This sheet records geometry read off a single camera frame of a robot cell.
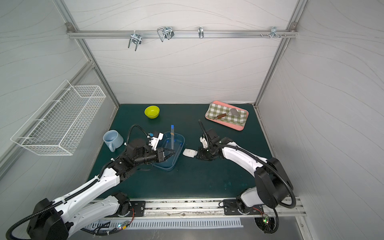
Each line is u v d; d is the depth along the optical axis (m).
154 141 0.69
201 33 0.78
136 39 0.80
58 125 0.68
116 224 0.70
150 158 0.65
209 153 0.71
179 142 0.96
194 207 0.75
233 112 1.15
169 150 0.72
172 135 0.75
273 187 0.43
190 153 0.93
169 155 0.71
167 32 0.77
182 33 0.78
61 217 0.40
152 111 1.13
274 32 0.76
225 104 1.21
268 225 0.72
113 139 0.94
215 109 1.17
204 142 0.79
